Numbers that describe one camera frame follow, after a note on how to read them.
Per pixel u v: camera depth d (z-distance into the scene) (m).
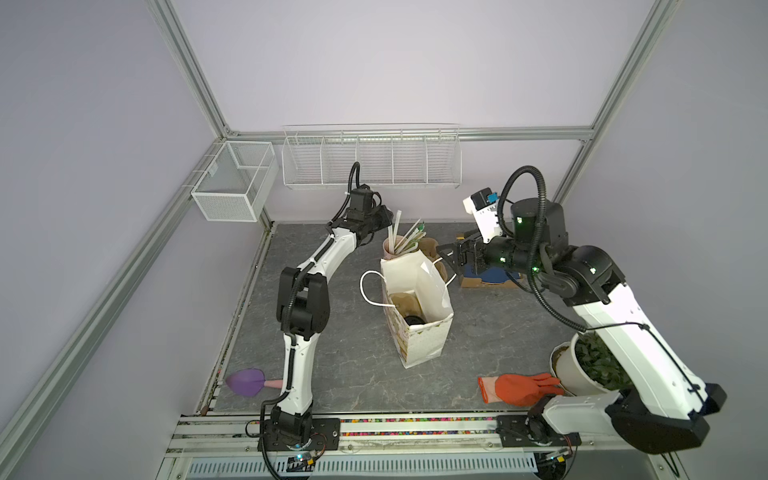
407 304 0.95
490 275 0.54
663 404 0.37
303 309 0.57
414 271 0.83
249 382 0.81
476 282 0.99
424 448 0.72
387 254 0.99
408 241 0.96
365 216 0.77
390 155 1.01
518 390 0.79
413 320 0.79
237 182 1.03
